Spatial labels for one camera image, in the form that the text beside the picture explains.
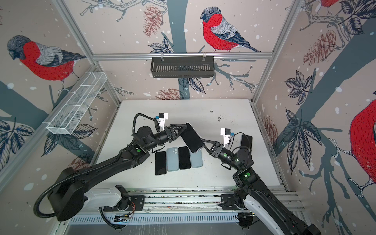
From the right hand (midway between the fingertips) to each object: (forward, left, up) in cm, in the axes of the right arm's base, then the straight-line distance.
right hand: (199, 145), depth 65 cm
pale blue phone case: (+7, +2, -29) cm, 30 cm away
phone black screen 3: (+19, -31, -28) cm, 46 cm away
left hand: (+6, +6, +4) cm, 9 cm away
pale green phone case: (+7, +17, -27) cm, 33 cm away
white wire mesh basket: (+10, +67, +5) cm, 67 cm away
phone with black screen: (+2, +24, -28) cm, 37 cm away
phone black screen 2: (+6, +10, -29) cm, 31 cm away
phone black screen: (+4, +3, 0) cm, 5 cm away
